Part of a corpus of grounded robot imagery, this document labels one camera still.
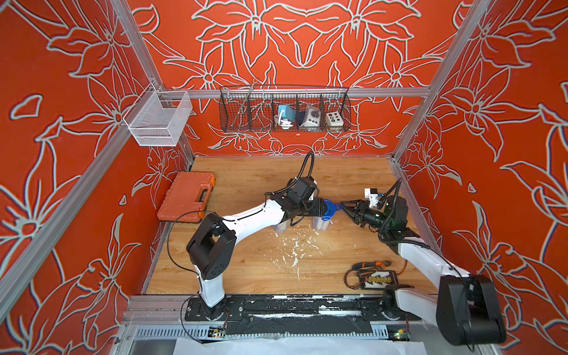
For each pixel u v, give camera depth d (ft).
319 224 2.87
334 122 3.06
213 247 1.52
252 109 3.32
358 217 2.41
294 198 2.15
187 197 3.23
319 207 2.55
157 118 3.04
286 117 2.80
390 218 2.12
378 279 2.54
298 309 2.43
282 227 2.88
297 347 2.20
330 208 2.72
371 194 2.57
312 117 2.97
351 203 2.54
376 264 2.67
